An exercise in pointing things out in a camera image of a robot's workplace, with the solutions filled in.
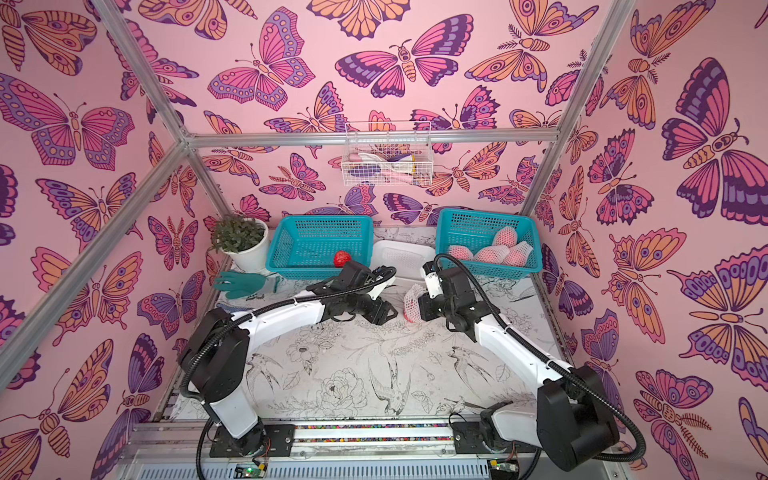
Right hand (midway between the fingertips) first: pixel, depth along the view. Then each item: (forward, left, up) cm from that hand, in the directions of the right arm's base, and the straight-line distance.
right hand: (423, 296), depth 86 cm
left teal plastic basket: (+30, +45, -13) cm, 55 cm away
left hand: (-3, +8, -2) cm, 9 cm away
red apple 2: (-3, +3, -3) cm, 5 cm away
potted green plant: (+18, +57, +3) cm, 60 cm away
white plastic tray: (+22, +5, -9) cm, 24 cm away
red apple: (+19, +27, -6) cm, 34 cm away
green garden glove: (+11, +62, -12) cm, 64 cm away
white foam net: (-2, +3, +4) cm, 6 cm away
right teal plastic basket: (+30, -27, -10) cm, 42 cm away
